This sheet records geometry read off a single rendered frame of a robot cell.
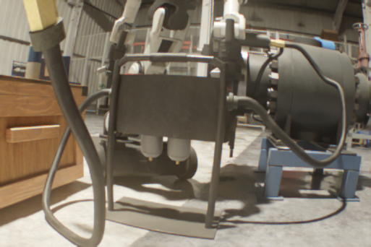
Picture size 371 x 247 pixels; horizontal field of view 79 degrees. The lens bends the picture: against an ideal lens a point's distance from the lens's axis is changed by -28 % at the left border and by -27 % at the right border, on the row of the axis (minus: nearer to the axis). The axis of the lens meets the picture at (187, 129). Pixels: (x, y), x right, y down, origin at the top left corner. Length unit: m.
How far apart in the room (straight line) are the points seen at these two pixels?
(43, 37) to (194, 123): 0.67
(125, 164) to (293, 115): 0.90
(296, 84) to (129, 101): 0.88
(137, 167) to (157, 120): 0.56
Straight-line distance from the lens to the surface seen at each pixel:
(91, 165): 0.56
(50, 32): 0.39
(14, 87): 0.94
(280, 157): 1.41
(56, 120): 1.17
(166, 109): 0.96
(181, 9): 1.40
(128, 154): 1.46
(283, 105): 1.54
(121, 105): 1.02
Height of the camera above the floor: 0.39
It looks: 4 degrees down
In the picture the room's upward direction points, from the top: 5 degrees clockwise
